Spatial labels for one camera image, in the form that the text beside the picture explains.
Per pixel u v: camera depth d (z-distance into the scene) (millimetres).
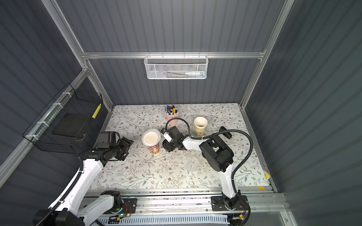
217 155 526
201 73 902
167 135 867
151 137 822
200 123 937
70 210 398
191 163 891
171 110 1012
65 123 738
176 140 754
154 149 861
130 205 726
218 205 736
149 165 883
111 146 633
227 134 1035
